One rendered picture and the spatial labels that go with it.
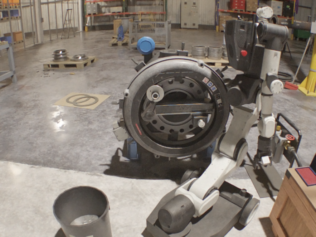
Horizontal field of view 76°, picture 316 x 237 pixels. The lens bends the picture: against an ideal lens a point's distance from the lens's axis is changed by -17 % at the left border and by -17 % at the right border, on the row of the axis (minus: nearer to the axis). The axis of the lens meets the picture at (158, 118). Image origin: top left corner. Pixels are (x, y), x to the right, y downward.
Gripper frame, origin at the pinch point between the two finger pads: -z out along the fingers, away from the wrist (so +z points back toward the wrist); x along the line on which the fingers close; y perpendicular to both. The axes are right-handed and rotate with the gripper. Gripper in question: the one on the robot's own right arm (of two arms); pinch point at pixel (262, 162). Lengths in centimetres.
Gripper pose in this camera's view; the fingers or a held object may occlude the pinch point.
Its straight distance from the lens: 152.7
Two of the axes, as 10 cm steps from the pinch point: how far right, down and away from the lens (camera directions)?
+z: -1.3, -9.2, -3.7
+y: 0.0, -3.7, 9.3
